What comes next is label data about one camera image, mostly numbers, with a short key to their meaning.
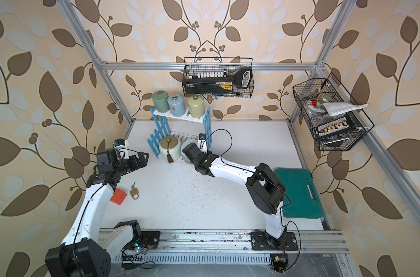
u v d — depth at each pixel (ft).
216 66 2.97
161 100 2.70
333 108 2.11
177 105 2.64
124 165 2.23
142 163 2.39
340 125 2.16
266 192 1.57
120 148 2.30
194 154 2.20
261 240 2.42
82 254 1.25
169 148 3.05
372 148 1.85
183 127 3.79
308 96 2.78
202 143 2.51
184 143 3.07
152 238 2.47
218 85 2.71
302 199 2.78
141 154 2.47
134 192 2.91
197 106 2.63
